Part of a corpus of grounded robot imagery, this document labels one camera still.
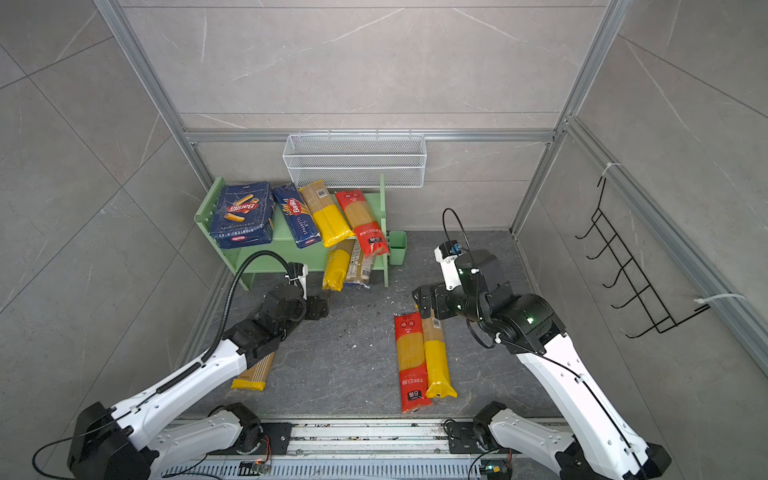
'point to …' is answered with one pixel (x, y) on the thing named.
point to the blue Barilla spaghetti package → (299, 218)
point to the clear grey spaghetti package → (359, 270)
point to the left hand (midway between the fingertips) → (321, 287)
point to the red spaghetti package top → (368, 233)
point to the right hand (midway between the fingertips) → (436, 289)
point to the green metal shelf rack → (381, 264)
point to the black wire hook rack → (631, 273)
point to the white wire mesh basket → (356, 161)
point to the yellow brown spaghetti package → (329, 221)
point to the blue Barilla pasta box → (242, 214)
